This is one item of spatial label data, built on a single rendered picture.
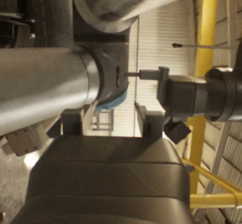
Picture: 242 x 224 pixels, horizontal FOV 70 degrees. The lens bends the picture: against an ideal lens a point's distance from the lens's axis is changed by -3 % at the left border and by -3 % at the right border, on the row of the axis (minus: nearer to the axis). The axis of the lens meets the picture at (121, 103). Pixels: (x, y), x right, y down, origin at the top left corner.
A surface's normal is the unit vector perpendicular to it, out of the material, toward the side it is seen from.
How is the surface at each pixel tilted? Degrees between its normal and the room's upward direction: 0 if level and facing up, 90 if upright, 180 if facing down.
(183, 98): 90
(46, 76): 41
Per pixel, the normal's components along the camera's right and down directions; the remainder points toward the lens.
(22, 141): 0.00, 0.28
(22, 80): 0.76, -0.17
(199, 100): 0.34, 0.27
